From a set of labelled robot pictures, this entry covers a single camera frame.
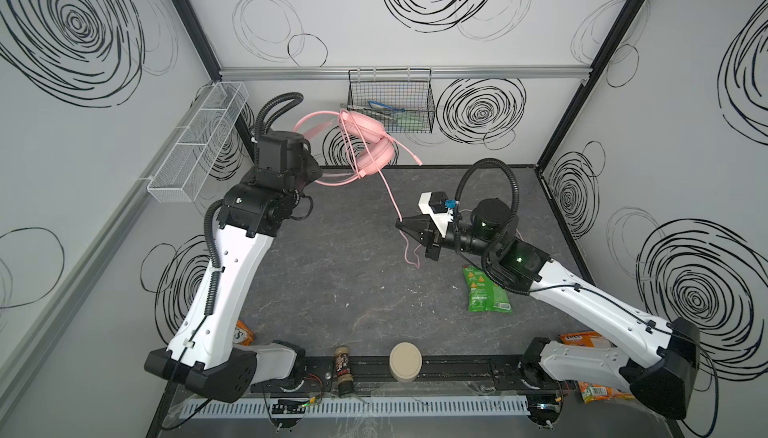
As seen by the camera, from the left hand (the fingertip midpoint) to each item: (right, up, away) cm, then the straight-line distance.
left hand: (306, 157), depth 65 cm
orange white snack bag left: (-20, -45, +12) cm, 51 cm away
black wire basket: (+23, +23, +34) cm, 47 cm away
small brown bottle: (+7, -51, +7) cm, 52 cm away
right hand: (+20, -14, -5) cm, 25 cm away
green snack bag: (+45, -36, +18) cm, 60 cm away
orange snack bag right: (+66, -55, +4) cm, 86 cm away
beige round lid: (+22, -48, +5) cm, 53 cm away
